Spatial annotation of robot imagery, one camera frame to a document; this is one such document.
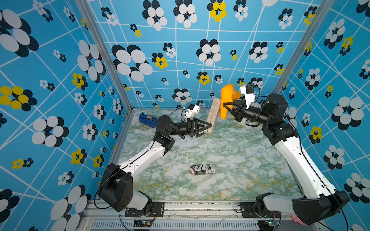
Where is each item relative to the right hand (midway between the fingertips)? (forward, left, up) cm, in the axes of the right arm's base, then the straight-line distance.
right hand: (226, 103), depth 63 cm
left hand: (-12, +7, -4) cm, 14 cm away
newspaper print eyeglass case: (-14, +10, -40) cm, 43 cm away
